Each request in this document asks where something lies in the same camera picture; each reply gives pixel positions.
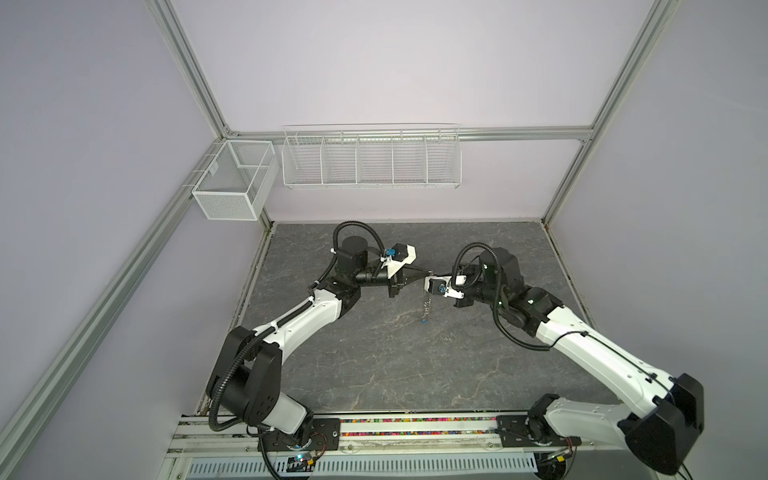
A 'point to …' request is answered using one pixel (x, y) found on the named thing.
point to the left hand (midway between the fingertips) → (427, 275)
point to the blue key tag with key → (424, 321)
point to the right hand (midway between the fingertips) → (442, 270)
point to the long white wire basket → (372, 156)
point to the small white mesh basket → (238, 181)
